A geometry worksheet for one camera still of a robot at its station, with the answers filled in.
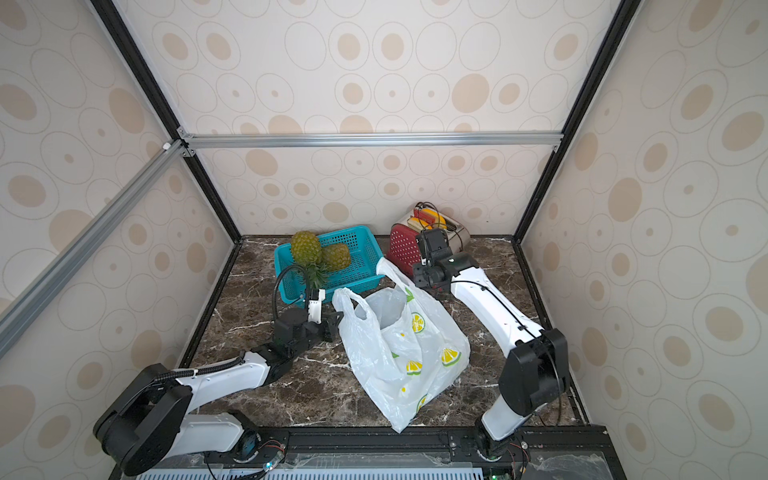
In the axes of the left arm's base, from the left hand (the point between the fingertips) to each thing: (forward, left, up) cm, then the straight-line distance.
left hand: (350, 314), depth 84 cm
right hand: (+9, -20, +6) cm, 23 cm away
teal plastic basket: (+28, -1, -13) cm, 31 cm away
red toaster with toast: (+26, -15, -4) cm, 31 cm away
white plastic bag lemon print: (-7, -16, -8) cm, 19 cm away
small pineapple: (+25, +8, -4) cm, 26 cm away
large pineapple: (+21, +16, +3) cm, 26 cm away
